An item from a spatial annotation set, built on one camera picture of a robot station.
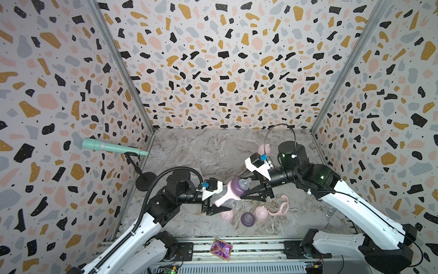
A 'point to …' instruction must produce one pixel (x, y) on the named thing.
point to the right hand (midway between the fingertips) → (242, 188)
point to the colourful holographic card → (221, 249)
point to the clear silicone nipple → (247, 206)
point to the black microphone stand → (145, 181)
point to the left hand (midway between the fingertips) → (232, 196)
